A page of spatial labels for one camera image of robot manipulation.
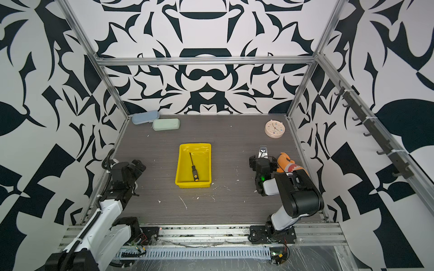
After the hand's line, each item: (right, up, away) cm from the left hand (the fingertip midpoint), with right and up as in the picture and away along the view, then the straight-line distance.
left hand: (132, 164), depth 85 cm
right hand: (+68, +4, +9) cm, 69 cm away
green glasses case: (+4, +21, +26) cm, 34 cm away
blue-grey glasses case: (-7, +26, +31) cm, 41 cm away
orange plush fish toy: (+77, -1, +2) cm, 77 cm away
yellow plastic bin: (+33, +2, +16) cm, 36 cm away
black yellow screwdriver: (+30, -5, +8) cm, 31 cm away
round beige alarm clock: (+79, +18, +26) cm, 85 cm away
